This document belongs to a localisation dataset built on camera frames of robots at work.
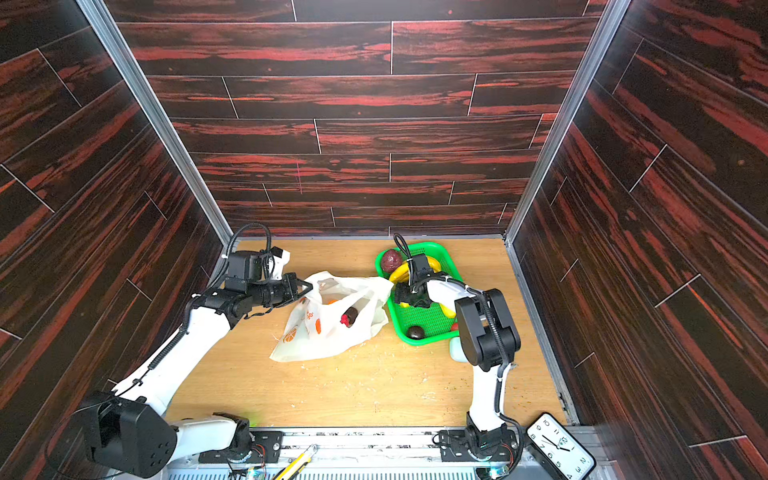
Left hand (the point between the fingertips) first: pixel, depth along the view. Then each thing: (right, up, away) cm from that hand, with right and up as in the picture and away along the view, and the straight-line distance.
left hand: (314, 286), depth 79 cm
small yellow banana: (+40, -10, +17) cm, 45 cm away
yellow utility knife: (-3, -43, -9) cm, 44 cm away
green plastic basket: (+29, -13, +16) cm, 35 cm away
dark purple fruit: (+28, -15, +10) cm, 33 cm away
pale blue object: (+40, -20, +8) cm, 45 cm away
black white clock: (+61, -39, -8) cm, 73 cm away
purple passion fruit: (+21, +7, +20) cm, 30 cm away
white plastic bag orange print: (+7, -7, -5) cm, 11 cm away
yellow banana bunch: (+24, +3, +20) cm, 32 cm away
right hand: (+28, -5, +23) cm, 37 cm away
